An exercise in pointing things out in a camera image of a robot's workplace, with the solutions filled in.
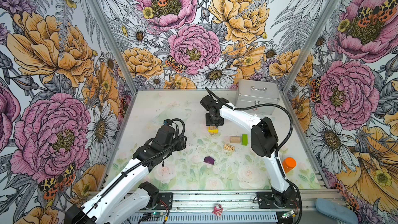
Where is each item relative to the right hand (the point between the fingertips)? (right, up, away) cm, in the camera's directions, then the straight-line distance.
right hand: (213, 127), depth 94 cm
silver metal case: (+24, +21, +8) cm, 33 cm away
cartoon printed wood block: (+9, -12, -3) cm, 15 cm away
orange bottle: (+35, -15, -18) cm, 42 cm away
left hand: (-17, -6, -15) cm, 24 cm away
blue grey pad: (+52, -33, -25) cm, 67 cm away
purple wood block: (-3, -17, -7) cm, 19 cm away
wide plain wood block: (+12, -7, -2) cm, 14 cm away
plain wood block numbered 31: (0, 0, 0) cm, 0 cm away
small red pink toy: (0, -33, -26) cm, 41 cm away
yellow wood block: (+1, -3, +2) cm, 4 cm away
